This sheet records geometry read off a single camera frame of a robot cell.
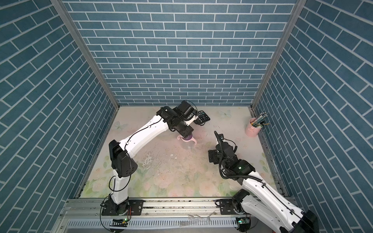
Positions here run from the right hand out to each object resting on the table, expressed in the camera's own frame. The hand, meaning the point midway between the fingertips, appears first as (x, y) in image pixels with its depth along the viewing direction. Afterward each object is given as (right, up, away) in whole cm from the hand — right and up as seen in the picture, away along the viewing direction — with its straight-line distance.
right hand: (218, 150), depth 80 cm
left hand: (-15, +11, +2) cm, 19 cm away
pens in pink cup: (+30, +16, +16) cm, 38 cm away
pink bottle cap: (-17, +6, +7) cm, 19 cm away
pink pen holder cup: (+25, +9, +17) cm, 32 cm away
